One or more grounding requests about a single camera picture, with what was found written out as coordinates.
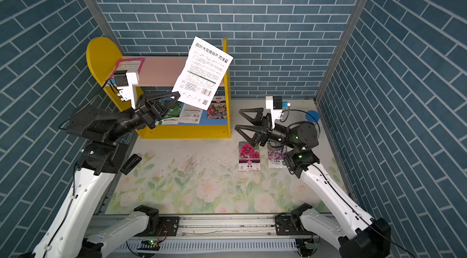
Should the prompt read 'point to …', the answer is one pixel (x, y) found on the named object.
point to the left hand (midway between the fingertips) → (184, 100)
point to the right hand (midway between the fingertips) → (242, 124)
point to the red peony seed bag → (249, 157)
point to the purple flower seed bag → (275, 155)
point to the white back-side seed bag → (190, 114)
